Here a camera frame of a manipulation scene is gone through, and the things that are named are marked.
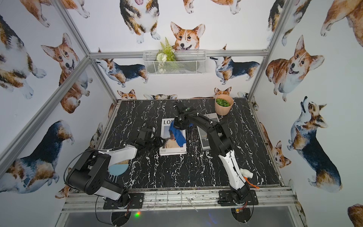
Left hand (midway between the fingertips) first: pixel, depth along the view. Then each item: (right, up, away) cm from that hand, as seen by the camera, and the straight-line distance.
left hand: (166, 139), depth 93 cm
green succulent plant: (+40, +25, +11) cm, 48 cm away
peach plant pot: (+39, +19, +11) cm, 45 cm away
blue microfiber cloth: (+9, +1, -1) cm, 9 cm away
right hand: (+5, +8, +4) cm, 10 cm away
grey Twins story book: (+25, +2, +2) cm, 25 cm away
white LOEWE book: (+4, -4, -3) cm, 6 cm away
